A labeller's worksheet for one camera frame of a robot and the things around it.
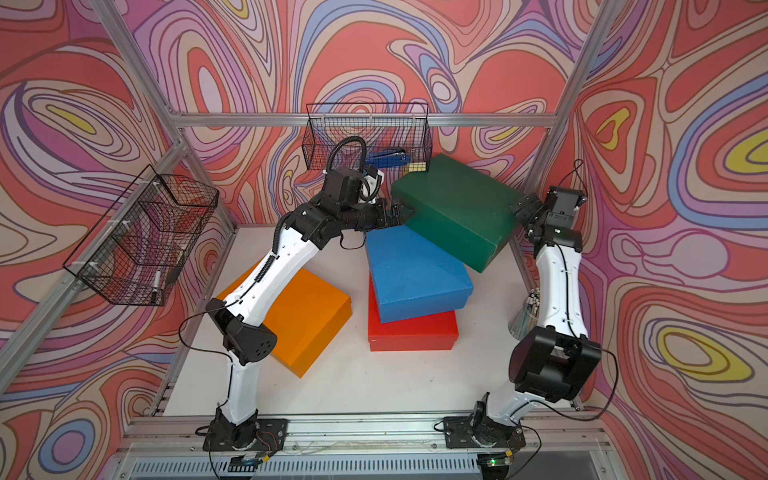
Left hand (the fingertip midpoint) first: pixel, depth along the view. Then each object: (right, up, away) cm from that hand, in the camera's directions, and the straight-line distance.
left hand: (407, 213), depth 71 cm
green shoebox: (+14, +2, +5) cm, 15 cm away
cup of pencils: (+34, -27, +10) cm, 44 cm away
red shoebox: (+7, -31, +9) cm, 33 cm away
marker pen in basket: (-62, -17, +1) cm, 64 cm away
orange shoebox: (-27, -27, +9) cm, 39 cm away
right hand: (+33, 0, +9) cm, 34 cm away
